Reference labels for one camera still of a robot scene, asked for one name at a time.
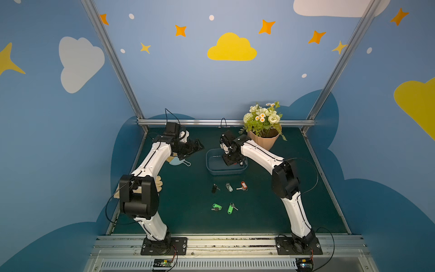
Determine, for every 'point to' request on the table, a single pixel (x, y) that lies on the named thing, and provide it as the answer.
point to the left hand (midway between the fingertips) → (197, 148)
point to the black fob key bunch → (214, 188)
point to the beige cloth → (158, 183)
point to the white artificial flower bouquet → (261, 120)
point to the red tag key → (244, 186)
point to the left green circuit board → (165, 263)
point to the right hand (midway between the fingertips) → (231, 159)
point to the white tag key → (229, 187)
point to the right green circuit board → (304, 263)
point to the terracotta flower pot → (268, 137)
